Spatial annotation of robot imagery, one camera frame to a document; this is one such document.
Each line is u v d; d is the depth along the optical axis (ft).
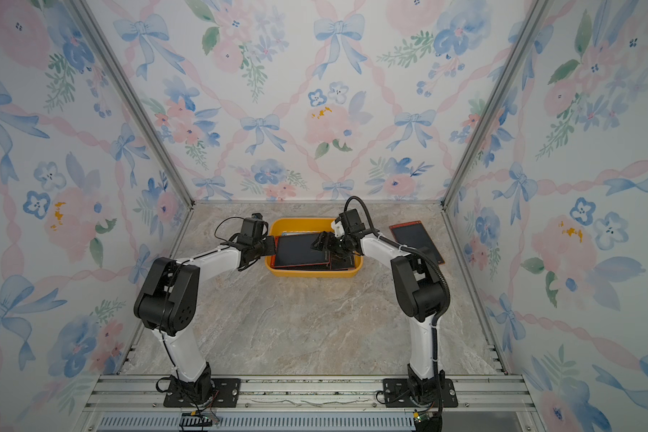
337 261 3.02
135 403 2.41
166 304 1.63
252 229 2.55
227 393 2.45
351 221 2.62
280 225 3.66
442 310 1.68
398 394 2.42
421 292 1.77
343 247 2.80
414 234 3.68
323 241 2.88
